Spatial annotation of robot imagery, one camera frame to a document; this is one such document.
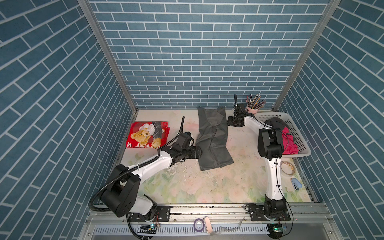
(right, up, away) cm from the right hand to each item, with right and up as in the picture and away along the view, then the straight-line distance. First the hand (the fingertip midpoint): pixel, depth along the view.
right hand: (229, 120), depth 110 cm
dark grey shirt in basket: (+31, -2, -11) cm, 33 cm away
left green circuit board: (-46, -54, -38) cm, 80 cm away
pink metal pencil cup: (+19, +7, 0) cm, 20 cm away
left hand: (-23, -19, -24) cm, 38 cm away
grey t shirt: (-13, -20, -14) cm, 28 cm away
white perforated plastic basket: (+41, -12, -15) cm, 45 cm away
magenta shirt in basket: (+33, -16, -19) cm, 42 cm away
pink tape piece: (-18, -49, -42) cm, 67 cm away
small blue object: (+32, -35, -28) cm, 55 cm away
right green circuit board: (+14, -53, -40) cm, 68 cm away
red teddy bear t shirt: (-56, -10, -11) cm, 58 cm away
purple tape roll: (-20, -50, -39) cm, 67 cm away
